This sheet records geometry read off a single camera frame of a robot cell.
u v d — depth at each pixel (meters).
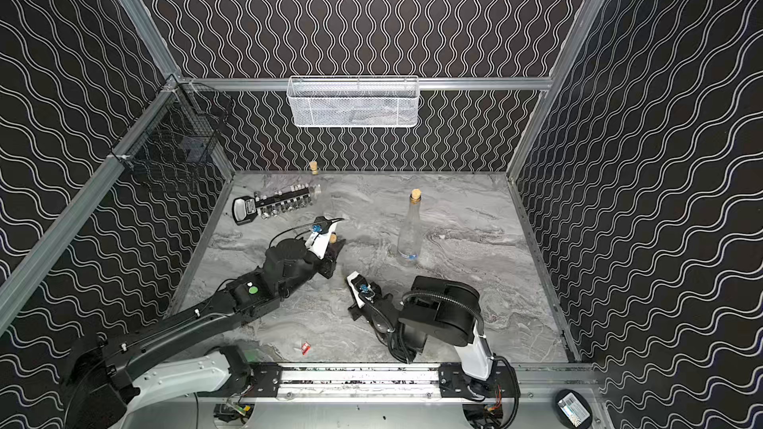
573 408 0.70
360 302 0.75
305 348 0.80
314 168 0.86
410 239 0.97
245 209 1.07
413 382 0.76
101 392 0.39
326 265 0.66
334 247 0.68
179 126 0.97
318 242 0.63
